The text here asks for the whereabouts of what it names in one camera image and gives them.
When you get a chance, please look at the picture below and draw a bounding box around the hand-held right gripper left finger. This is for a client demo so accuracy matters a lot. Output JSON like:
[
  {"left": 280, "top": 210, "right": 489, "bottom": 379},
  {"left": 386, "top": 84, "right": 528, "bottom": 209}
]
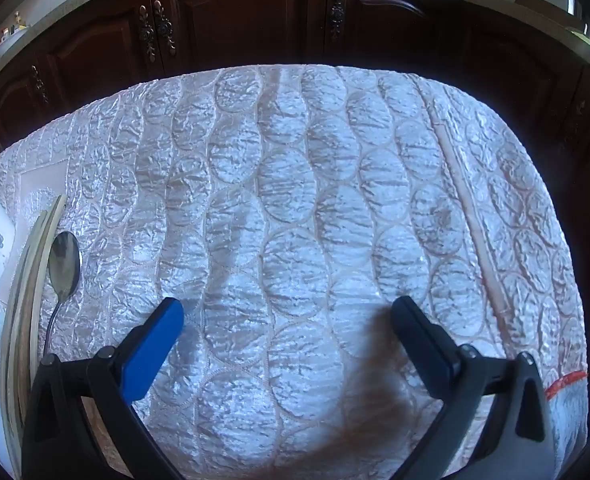
[{"left": 21, "top": 297, "right": 186, "bottom": 480}]

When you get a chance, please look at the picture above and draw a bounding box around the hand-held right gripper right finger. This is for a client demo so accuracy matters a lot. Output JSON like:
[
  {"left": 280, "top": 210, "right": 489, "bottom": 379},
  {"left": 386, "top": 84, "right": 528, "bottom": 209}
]
[{"left": 391, "top": 296, "right": 556, "bottom": 480}]

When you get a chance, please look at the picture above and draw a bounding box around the metal spoon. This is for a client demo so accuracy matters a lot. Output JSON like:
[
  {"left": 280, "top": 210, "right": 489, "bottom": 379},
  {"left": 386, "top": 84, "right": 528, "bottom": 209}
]
[{"left": 44, "top": 231, "right": 81, "bottom": 361}]

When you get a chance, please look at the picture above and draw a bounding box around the red yarn fringe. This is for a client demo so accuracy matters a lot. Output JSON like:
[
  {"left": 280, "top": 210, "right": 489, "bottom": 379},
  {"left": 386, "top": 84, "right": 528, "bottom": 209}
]
[{"left": 545, "top": 371, "right": 588, "bottom": 399}]

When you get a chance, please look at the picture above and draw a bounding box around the white quilted table cover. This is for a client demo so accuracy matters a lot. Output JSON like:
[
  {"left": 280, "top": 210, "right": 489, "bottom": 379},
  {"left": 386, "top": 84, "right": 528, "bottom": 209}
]
[{"left": 0, "top": 62, "right": 590, "bottom": 480}]

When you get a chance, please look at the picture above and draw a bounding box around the dark wooden kitchen cabinet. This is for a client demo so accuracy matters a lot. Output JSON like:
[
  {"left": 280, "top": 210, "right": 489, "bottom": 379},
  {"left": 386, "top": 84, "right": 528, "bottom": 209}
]
[{"left": 0, "top": 0, "right": 590, "bottom": 261}]

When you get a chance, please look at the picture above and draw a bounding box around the cluster of small bottles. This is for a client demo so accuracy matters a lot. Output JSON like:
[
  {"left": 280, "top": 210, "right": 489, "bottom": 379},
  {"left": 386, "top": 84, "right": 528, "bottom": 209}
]
[{"left": 0, "top": 10, "right": 28, "bottom": 68}]

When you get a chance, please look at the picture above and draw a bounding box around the brass cabinet handle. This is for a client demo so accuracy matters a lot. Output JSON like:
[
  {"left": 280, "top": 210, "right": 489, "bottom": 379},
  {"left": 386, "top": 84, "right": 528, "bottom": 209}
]
[
  {"left": 154, "top": 2, "right": 177, "bottom": 57},
  {"left": 329, "top": 0, "right": 347, "bottom": 42},
  {"left": 29, "top": 65, "right": 49, "bottom": 107},
  {"left": 139, "top": 5, "right": 157, "bottom": 64}
]

